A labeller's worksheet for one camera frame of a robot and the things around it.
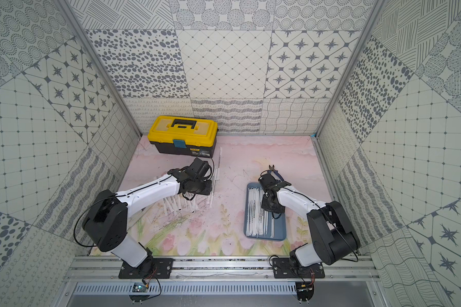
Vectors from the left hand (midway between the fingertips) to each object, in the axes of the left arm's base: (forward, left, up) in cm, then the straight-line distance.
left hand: (209, 185), depth 88 cm
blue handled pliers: (+13, -34, -10) cm, 38 cm away
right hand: (-8, -30, -8) cm, 32 cm away
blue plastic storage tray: (-15, -24, -10) cm, 30 cm away
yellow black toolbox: (+24, +15, +9) cm, 30 cm away
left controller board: (-39, +23, -11) cm, 47 cm away
